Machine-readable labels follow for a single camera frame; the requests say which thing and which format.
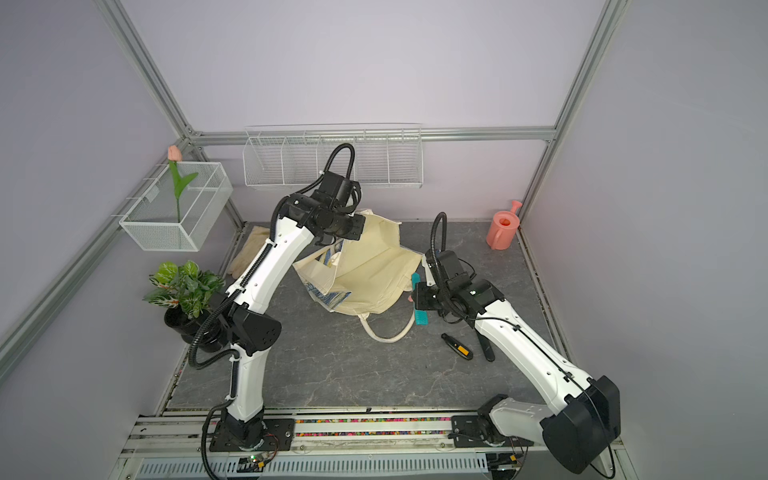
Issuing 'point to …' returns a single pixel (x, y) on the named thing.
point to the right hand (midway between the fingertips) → (415, 292)
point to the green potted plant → (190, 289)
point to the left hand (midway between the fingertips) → (360, 229)
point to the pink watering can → (503, 228)
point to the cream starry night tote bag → (365, 275)
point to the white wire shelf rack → (293, 156)
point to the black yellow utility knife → (457, 347)
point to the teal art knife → (421, 317)
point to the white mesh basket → (161, 221)
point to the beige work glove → (256, 239)
